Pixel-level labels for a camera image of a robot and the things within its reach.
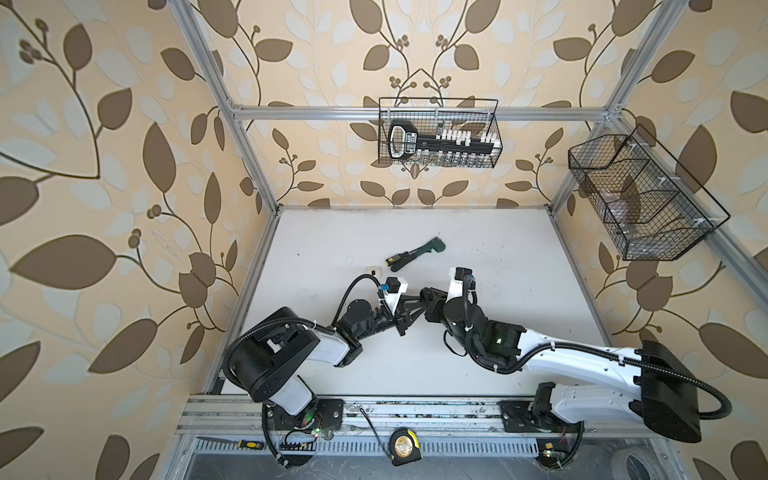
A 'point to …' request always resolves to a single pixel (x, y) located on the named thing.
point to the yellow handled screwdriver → (242, 443)
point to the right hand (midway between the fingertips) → (425, 294)
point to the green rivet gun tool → (397, 261)
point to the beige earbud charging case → (373, 270)
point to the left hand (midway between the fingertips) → (428, 302)
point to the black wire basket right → (652, 209)
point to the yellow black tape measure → (404, 446)
